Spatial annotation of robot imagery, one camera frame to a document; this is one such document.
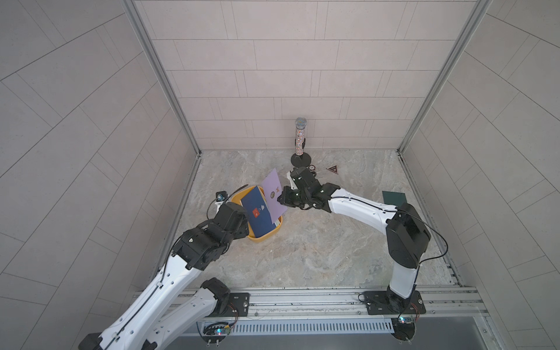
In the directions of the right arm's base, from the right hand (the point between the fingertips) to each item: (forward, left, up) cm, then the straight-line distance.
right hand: (275, 200), depth 83 cm
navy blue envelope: (-3, +7, -7) cm, 11 cm away
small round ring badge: (+27, -18, -13) cm, 34 cm away
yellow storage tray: (-9, +11, -11) cm, 18 cm away
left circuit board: (-39, +19, -11) cm, 45 cm away
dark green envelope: (+6, -55, -15) cm, 57 cm away
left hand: (-10, +11, +5) cm, 16 cm away
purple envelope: (+3, +1, -1) cm, 3 cm away
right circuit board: (-41, -40, -16) cm, 59 cm away
